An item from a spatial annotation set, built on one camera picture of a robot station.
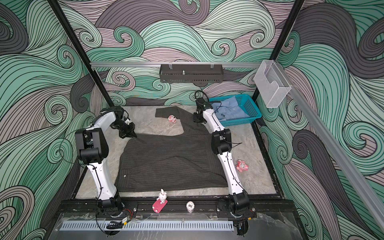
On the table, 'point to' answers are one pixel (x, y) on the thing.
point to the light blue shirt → (229, 109)
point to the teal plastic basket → (247, 104)
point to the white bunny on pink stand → (161, 202)
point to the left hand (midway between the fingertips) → (136, 134)
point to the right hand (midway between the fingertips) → (198, 119)
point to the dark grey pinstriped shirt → (151, 161)
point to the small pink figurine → (171, 118)
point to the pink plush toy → (241, 166)
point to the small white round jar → (190, 206)
